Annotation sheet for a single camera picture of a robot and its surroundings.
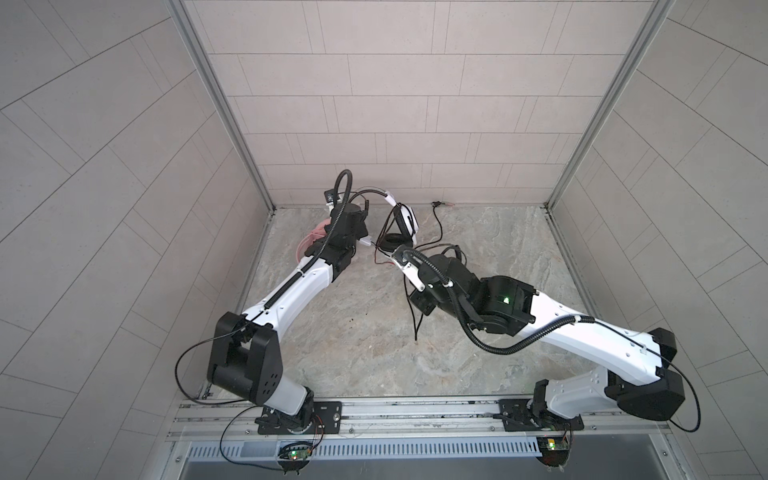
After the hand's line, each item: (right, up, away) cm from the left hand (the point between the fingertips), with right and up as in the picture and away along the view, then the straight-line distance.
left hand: (358, 209), depth 84 cm
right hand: (+13, -16, -18) cm, 28 cm away
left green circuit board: (-11, -56, -19) cm, 60 cm away
